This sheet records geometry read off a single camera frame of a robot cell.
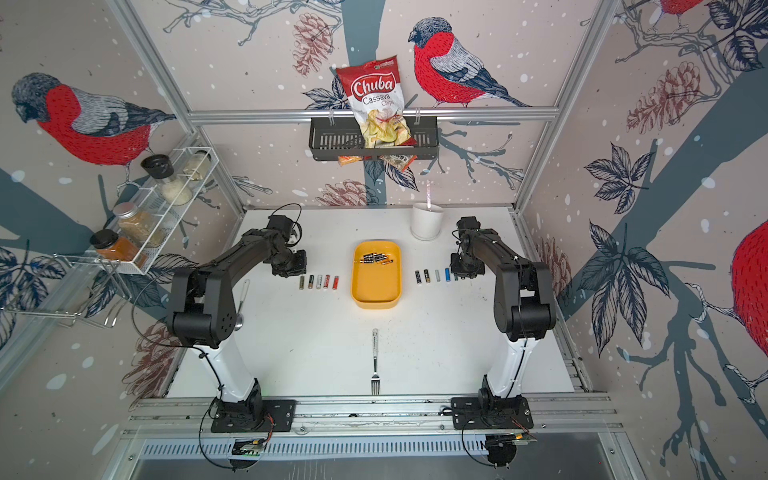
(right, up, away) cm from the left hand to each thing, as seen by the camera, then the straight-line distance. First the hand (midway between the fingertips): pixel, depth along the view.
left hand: (308, 263), depth 96 cm
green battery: (+50, -6, +4) cm, 50 cm away
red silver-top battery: (+8, -7, +2) cm, 11 cm away
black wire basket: (+8, +41, -1) cm, 42 cm away
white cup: (+40, +13, +8) cm, 43 cm away
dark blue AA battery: (+47, -5, +5) cm, 47 cm away
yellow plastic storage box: (+22, -5, +5) cm, 23 cm away
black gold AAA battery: (+40, -5, +4) cm, 40 cm away
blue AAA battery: (+37, -5, +4) cm, 37 cm away
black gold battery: (0, -6, +2) cm, 7 cm away
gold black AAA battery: (-3, -7, +4) cm, 9 cm away
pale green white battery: (+44, -6, +4) cm, 44 cm away
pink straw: (+41, +24, +11) cm, 49 cm away
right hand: (+51, -2, +2) cm, 51 cm away
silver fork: (+23, -30, -16) cm, 41 cm away
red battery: (+6, -6, +4) cm, 9 cm away
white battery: (+3, -7, +2) cm, 8 cm away
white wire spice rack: (-29, +28, -13) cm, 42 cm away
